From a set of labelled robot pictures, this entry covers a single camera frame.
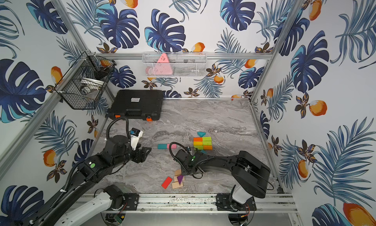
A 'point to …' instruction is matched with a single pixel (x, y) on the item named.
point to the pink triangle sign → (163, 66)
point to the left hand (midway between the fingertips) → (145, 145)
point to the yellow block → (198, 143)
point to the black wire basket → (82, 84)
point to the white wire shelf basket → (181, 64)
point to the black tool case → (137, 104)
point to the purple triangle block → (179, 178)
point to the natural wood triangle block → (177, 172)
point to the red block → (166, 182)
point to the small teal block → (203, 151)
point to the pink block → (174, 146)
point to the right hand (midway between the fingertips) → (186, 170)
